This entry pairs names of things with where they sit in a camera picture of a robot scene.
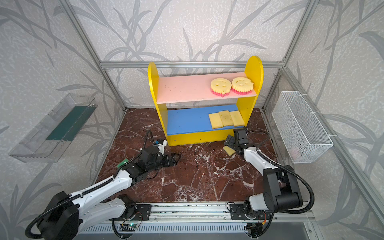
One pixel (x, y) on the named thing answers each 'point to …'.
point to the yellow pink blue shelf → (203, 108)
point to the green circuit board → (128, 227)
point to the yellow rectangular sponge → (236, 118)
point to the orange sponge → (215, 120)
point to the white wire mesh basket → (303, 139)
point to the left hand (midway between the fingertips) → (177, 152)
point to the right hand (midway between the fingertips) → (233, 138)
